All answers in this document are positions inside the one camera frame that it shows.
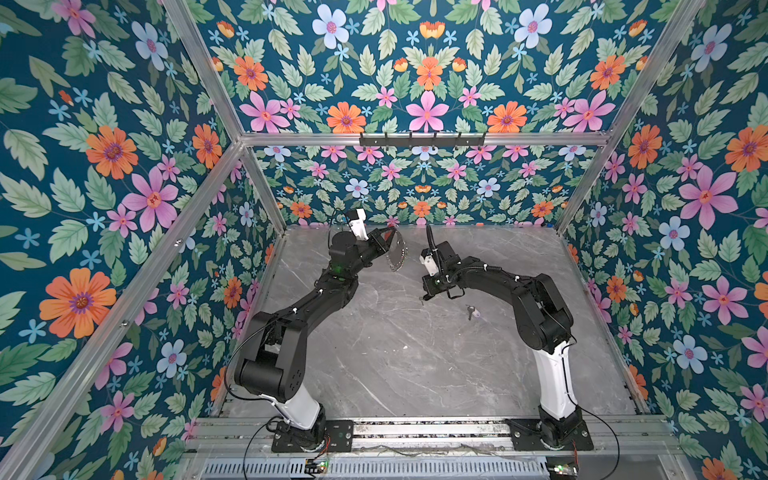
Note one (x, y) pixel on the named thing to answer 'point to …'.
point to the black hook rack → (421, 141)
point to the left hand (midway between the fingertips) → (399, 220)
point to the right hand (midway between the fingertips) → (427, 282)
